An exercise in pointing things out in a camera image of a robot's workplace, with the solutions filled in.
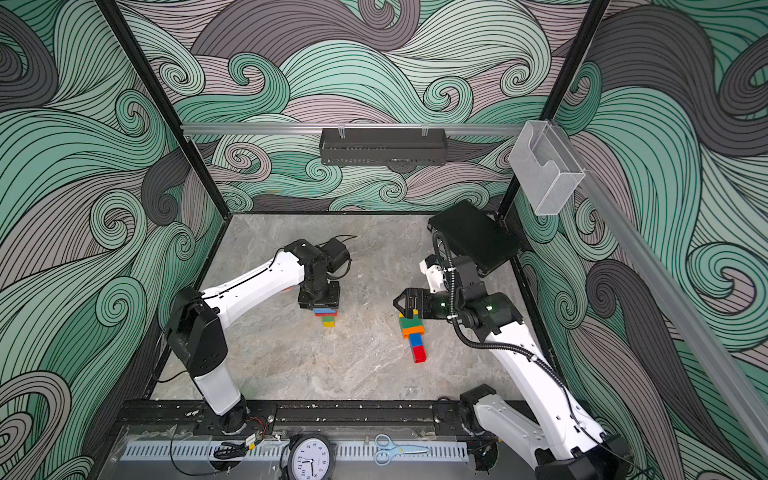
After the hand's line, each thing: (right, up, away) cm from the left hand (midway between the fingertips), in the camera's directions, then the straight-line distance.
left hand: (329, 305), depth 81 cm
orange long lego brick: (+23, -9, +6) cm, 25 cm away
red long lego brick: (-2, -3, +2) cm, 4 cm away
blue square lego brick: (+25, -11, +4) cm, 28 cm away
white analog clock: (-3, -31, -15) cm, 35 cm away
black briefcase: (+53, +19, +31) cm, 64 cm away
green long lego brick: (+24, -7, +7) cm, 26 cm away
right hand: (+21, +2, -9) cm, 23 cm away
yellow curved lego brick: (+22, +3, -19) cm, 29 cm away
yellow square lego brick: (-1, -8, +8) cm, 11 cm away
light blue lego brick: (-2, -2, 0) cm, 2 cm away
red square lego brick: (+25, -14, 0) cm, 29 cm away
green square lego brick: (-1, -6, +7) cm, 9 cm away
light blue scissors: (+16, -31, -12) cm, 37 cm away
